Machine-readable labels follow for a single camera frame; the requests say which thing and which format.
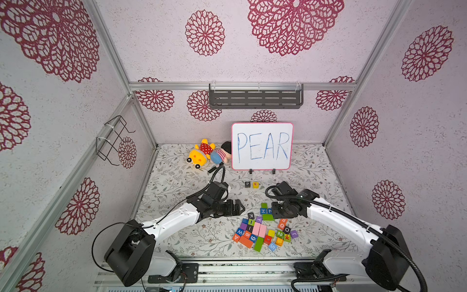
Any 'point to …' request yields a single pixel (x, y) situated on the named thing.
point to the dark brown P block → (247, 184)
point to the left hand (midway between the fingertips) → (237, 211)
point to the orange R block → (282, 223)
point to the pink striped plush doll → (222, 155)
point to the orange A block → (236, 238)
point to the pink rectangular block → (259, 230)
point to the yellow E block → (256, 185)
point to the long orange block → (246, 241)
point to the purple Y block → (259, 219)
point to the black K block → (251, 215)
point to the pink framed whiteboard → (261, 146)
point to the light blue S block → (272, 246)
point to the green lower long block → (258, 243)
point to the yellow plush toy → (197, 156)
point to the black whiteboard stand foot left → (250, 171)
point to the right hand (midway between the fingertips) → (273, 211)
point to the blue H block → (264, 211)
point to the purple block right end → (294, 233)
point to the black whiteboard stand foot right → (273, 171)
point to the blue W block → (240, 232)
